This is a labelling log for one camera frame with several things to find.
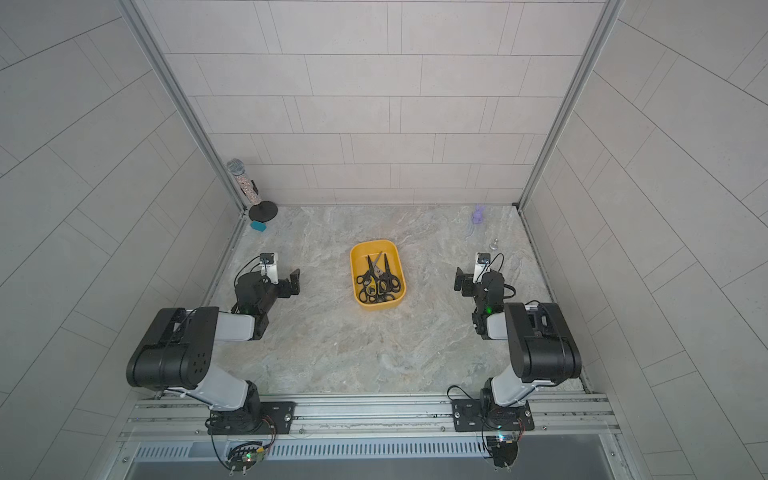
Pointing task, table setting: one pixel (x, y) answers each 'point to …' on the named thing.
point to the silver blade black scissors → (377, 272)
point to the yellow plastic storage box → (359, 264)
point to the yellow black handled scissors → (375, 293)
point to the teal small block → (258, 226)
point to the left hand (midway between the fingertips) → (290, 265)
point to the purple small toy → (477, 216)
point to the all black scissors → (364, 279)
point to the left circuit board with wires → (244, 456)
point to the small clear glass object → (494, 247)
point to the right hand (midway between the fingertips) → (473, 265)
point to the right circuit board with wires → (504, 448)
